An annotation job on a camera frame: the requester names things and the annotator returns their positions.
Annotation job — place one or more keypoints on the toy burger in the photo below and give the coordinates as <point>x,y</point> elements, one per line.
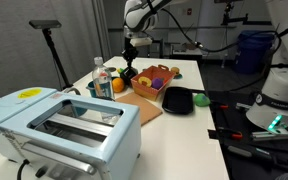
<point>175,70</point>

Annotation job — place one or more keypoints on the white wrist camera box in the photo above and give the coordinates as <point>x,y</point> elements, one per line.
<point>141,41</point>

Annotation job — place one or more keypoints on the cardboard box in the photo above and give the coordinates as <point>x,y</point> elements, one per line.
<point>189,46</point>

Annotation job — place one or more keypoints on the grey toy pot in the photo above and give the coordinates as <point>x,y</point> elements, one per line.
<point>128,76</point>

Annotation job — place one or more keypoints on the purple plush toy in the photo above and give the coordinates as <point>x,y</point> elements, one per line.
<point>157,84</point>

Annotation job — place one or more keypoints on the black cart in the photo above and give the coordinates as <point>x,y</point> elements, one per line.
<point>157,50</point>

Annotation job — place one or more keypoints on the grey toy pot lid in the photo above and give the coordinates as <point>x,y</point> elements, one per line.
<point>112,69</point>

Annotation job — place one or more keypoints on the brown cutting board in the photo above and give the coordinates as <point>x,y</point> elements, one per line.
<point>147,108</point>

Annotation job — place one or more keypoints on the white shelf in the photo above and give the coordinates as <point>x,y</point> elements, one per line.
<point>185,53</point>

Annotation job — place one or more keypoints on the small teal toy plate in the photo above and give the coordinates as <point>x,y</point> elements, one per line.
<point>179,76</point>

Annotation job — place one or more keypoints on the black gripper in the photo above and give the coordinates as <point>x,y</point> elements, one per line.
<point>130,51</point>

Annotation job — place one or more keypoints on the short silver bar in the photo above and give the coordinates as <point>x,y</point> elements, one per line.
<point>243,106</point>

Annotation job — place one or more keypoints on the long black tool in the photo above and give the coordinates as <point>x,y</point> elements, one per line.
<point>247,151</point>

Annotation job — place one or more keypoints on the red green plush toy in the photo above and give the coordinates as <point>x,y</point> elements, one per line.
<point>120,70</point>

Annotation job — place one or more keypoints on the grey waste bin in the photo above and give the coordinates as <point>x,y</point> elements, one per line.
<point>144,51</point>

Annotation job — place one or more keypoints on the black camera bar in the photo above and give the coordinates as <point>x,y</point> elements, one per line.
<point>45,24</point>

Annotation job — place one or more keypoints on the light blue toaster oven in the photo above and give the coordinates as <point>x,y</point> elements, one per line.
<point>124,146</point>

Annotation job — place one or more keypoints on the aluminium rail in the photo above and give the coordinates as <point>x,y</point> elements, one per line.
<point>267,136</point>

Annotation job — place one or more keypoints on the teal toy pot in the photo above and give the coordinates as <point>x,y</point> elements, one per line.
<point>90,89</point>

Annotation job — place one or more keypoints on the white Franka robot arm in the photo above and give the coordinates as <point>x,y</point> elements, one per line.
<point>140,15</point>

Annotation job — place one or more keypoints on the black articulated mount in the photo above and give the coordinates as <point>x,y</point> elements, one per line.
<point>229,10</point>

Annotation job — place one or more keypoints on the black plastic tray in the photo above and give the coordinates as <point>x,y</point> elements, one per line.
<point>178,100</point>

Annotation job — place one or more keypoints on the grey curtain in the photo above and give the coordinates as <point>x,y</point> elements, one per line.
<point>10,50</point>

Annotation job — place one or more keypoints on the red wall alarm switch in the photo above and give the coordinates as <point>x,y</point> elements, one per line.
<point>189,11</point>

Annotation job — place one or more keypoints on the clear plastic water bottle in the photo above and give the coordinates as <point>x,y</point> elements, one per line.
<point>102,83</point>

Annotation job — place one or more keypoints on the black camera stand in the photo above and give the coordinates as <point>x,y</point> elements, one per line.
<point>55,55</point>

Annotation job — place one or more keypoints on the orange pineapple plush toy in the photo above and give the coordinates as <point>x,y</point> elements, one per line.
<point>118,85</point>

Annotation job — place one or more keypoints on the blue plastic bin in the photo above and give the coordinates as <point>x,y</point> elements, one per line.
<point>252,53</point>

